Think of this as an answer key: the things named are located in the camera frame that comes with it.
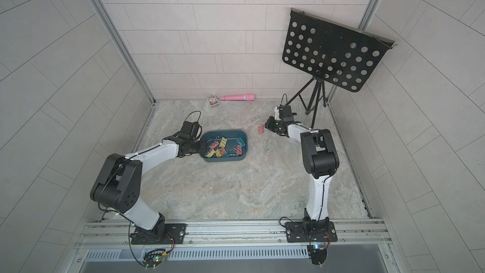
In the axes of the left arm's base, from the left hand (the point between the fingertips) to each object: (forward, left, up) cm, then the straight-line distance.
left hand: (208, 143), depth 95 cm
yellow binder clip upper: (+1, -7, 0) cm, 7 cm away
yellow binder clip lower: (-6, -2, 0) cm, 6 cm away
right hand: (+13, -30, +2) cm, 33 cm away
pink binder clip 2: (-3, -16, -1) cm, 16 cm away
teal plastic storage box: (+3, -2, +2) cm, 4 cm away
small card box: (+31, +2, -1) cm, 31 cm away
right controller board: (-45, -46, -2) cm, 65 cm away
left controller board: (-46, +14, -5) cm, 48 cm away
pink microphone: (+33, -22, +1) cm, 39 cm away
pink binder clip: (+10, -27, -1) cm, 29 cm away
